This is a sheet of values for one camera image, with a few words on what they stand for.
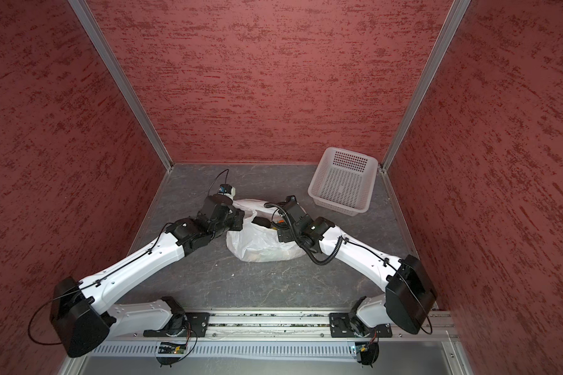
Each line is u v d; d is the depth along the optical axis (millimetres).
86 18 721
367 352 723
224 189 684
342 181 1136
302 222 611
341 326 739
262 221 946
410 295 409
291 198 737
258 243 812
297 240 585
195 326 742
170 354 724
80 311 380
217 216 589
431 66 840
